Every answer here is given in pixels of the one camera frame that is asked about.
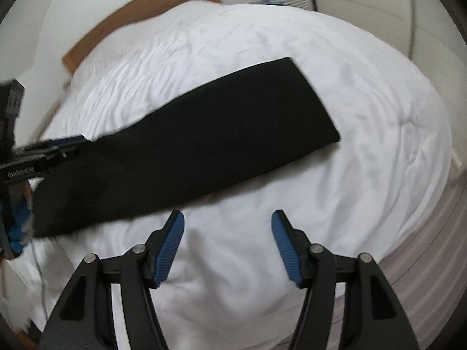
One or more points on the black pants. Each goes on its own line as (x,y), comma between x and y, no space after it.
(219,127)

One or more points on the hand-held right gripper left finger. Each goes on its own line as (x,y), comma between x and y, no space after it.
(169,248)

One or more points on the striped bed base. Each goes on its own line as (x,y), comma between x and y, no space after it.
(419,262)

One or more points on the person's left hand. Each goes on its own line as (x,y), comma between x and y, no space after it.
(20,226)

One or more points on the wooden headboard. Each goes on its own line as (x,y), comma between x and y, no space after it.
(146,11)

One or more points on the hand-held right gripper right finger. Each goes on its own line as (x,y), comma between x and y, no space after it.
(286,251)

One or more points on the white bed duvet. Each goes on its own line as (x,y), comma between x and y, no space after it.
(365,189)

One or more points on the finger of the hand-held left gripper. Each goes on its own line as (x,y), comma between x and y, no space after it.
(62,153)
(65,140)

